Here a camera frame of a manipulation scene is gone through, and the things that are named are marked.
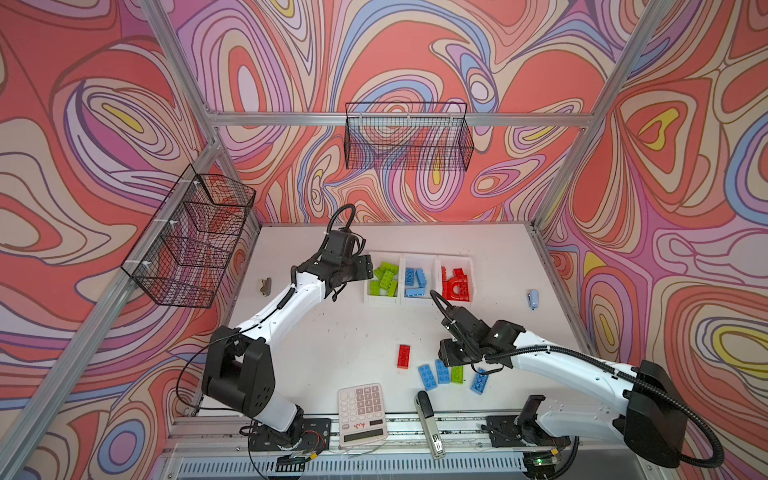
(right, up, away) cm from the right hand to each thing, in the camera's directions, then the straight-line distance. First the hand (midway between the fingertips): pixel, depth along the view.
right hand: (452, 361), depth 81 cm
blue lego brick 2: (-10, +22, +20) cm, 31 cm away
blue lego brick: (-6, +21, +21) cm, 30 cm away
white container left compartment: (-17, +28, +24) cm, 40 cm away
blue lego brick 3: (-2, -5, +1) cm, 5 cm away
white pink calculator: (-24, -12, -6) cm, 28 cm away
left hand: (-24, +26, +6) cm, 36 cm away
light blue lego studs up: (-7, -5, +1) cm, 8 cm away
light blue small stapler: (+30, +15, +15) cm, 37 cm away
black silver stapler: (-9, -8, -6) cm, 13 cm away
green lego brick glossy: (-18, +21, +18) cm, 33 cm away
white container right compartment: (+4, +26, +21) cm, 34 cm away
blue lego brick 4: (+8, -6, +1) cm, 10 cm away
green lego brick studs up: (+2, -5, +3) cm, 6 cm away
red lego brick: (-13, -1, +5) cm, 14 cm away
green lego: (-16, +18, +16) cm, 29 cm away
